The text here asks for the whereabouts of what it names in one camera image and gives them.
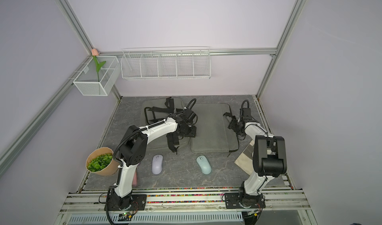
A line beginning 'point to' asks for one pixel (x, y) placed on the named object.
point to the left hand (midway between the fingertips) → (193, 135)
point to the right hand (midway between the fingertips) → (233, 125)
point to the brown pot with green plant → (101, 162)
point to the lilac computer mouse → (157, 164)
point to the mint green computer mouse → (203, 162)
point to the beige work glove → (245, 161)
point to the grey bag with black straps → (156, 109)
